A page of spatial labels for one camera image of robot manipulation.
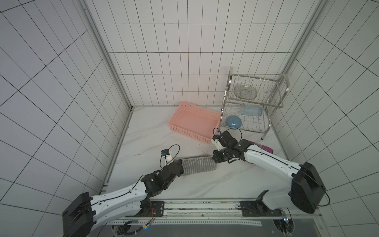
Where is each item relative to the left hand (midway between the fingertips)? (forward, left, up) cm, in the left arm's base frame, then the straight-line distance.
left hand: (179, 162), depth 82 cm
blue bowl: (+32, -37, -2) cm, 49 cm away
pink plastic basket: (+36, -13, -9) cm, 39 cm away
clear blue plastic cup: (+42, -52, -1) cm, 67 cm away
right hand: (+2, -17, +1) cm, 17 cm away
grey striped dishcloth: (0, -13, 0) cm, 13 cm away
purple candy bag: (+11, -53, -2) cm, 54 cm away
